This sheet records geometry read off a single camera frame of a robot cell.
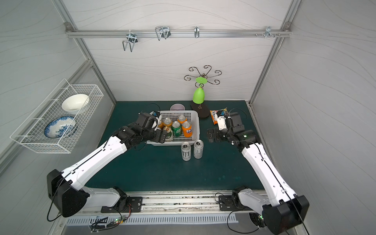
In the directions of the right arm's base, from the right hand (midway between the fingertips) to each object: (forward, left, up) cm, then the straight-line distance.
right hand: (213, 130), depth 76 cm
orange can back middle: (+12, +28, -10) cm, 32 cm away
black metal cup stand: (+34, +6, -21) cm, 40 cm away
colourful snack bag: (+1, 0, +10) cm, 10 cm away
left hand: (-1, +29, -1) cm, 29 cm away
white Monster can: (-6, +15, -10) cm, 19 cm away
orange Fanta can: (+9, +15, -13) cm, 22 cm away
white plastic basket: (+22, +13, -15) cm, 29 cm away
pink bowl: (+32, +25, -17) cm, 44 cm away
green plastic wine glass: (+28, +8, -1) cm, 29 cm away
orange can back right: (+16, +19, -11) cm, 27 cm away
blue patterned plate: (-9, +70, +12) cm, 72 cm away
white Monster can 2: (-6, +8, -9) cm, 14 cm away
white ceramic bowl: (+3, +71, +14) cm, 72 cm away
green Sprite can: (+9, +22, -13) cm, 27 cm away
